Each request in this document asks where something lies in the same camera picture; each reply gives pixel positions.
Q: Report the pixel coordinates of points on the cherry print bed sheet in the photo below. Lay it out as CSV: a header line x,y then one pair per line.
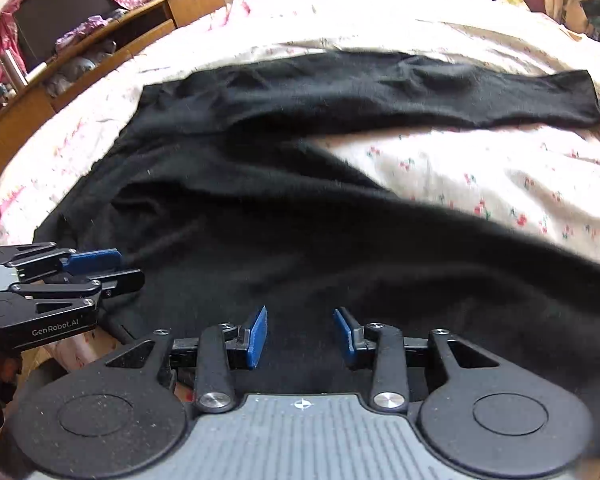
x,y
536,180

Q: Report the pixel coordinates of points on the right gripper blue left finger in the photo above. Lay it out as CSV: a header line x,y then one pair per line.
x,y
252,339

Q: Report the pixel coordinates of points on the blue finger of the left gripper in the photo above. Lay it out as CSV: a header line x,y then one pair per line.
x,y
121,282
97,261

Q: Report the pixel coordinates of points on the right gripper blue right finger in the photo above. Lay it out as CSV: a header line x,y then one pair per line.
x,y
350,336

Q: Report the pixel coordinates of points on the black pants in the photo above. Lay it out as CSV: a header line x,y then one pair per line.
x,y
214,191

